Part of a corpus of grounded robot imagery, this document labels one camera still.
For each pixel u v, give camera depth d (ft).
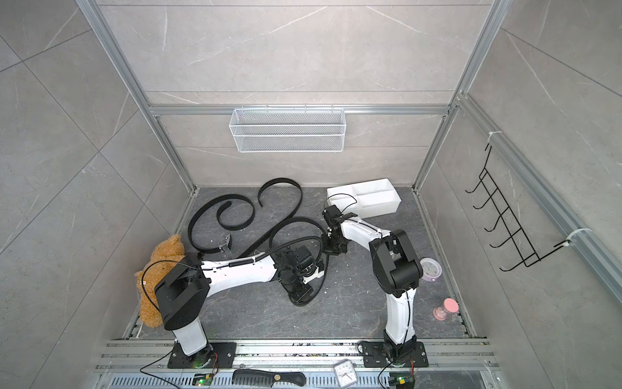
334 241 2.68
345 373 2.27
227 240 3.19
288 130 3.30
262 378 2.30
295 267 2.20
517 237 2.09
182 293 1.49
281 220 3.44
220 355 2.40
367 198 3.60
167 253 2.83
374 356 2.39
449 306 2.45
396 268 1.69
